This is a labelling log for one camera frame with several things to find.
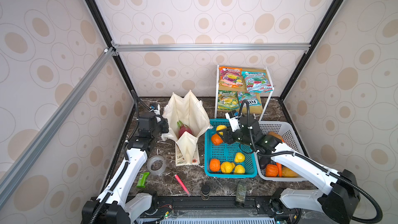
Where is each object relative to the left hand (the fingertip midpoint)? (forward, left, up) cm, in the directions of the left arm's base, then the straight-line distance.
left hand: (167, 116), depth 79 cm
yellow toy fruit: (-20, -37, -19) cm, 47 cm away
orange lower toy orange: (-19, -24, -18) cm, 36 cm away
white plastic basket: (-3, -69, -18) cm, 71 cm away
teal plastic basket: (-14, -32, -23) cm, 42 cm away
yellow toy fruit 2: (-14, -38, -19) cm, 45 cm away
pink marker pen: (-27, -8, -23) cm, 36 cm away
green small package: (-26, +13, -21) cm, 36 cm away
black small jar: (-32, -19, -14) cm, 40 cm away
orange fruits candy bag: (+17, -32, +12) cm, 38 cm away
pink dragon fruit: (+3, -6, -16) cm, 17 cm away
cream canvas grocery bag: (+8, -12, -8) cm, 17 cm away
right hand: (-6, -28, -4) cm, 29 cm away
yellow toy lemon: (-6, -27, -1) cm, 28 cm away
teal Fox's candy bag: (+20, -48, -7) cm, 52 cm away
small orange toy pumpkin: (-22, -53, -18) cm, 60 cm away
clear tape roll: (-21, +7, -23) cm, 32 cm away
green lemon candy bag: (+16, -33, -6) cm, 37 cm away
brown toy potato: (+2, -63, -22) cm, 67 cm away
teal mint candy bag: (+13, -45, +11) cm, 48 cm away
